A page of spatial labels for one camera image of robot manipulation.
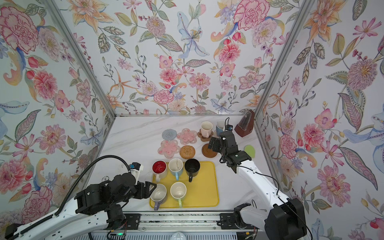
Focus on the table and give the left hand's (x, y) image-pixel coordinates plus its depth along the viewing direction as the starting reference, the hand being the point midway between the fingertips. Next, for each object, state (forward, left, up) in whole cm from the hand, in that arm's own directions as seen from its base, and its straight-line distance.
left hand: (153, 190), depth 69 cm
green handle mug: (+4, -11, -12) cm, 17 cm away
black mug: (+16, -18, -10) cm, 26 cm away
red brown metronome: (+45, -56, -6) cm, 72 cm away
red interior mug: (+17, +1, -13) cm, 22 cm away
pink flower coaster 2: (+32, -3, -15) cm, 36 cm away
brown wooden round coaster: (+29, -29, -16) cm, 44 cm away
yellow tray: (+4, -24, -14) cm, 28 cm away
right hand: (+26, -33, +3) cm, 42 cm away
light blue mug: (+18, -8, -12) cm, 23 cm away
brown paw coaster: (+40, -27, -15) cm, 50 cm away
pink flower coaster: (+42, -15, -15) cm, 47 cm away
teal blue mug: (+43, -38, -6) cm, 57 cm away
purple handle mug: (+3, 0, -14) cm, 14 cm away
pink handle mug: (+42, -28, -6) cm, 51 cm away
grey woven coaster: (+45, -2, -16) cm, 48 cm away
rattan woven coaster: (+30, -15, -16) cm, 37 cm away
